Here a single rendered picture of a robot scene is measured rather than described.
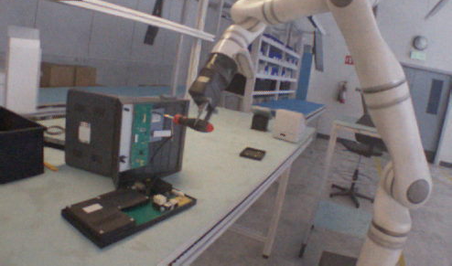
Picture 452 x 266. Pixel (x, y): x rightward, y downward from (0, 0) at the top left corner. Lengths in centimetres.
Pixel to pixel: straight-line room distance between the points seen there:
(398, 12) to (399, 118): 683
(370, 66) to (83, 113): 65
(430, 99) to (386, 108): 680
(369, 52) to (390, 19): 676
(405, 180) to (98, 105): 70
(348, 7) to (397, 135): 26
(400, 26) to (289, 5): 669
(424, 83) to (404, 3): 188
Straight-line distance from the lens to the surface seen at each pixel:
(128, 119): 68
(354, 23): 57
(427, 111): 738
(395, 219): 71
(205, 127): 60
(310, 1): 68
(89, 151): 78
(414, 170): 64
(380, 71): 57
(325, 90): 714
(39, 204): 65
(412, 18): 740
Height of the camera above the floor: 131
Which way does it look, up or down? 9 degrees down
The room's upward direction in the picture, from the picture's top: 9 degrees clockwise
